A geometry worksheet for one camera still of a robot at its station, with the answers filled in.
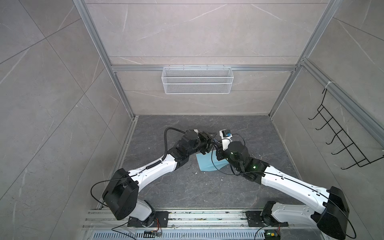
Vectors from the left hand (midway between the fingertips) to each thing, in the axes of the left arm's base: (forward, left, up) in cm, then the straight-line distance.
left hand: (219, 133), depth 74 cm
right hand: (-1, +1, -4) cm, 5 cm away
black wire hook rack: (-18, -55, +5) cm, 58 cm away
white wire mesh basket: (+45, +10, +2) cm, 46 cm away
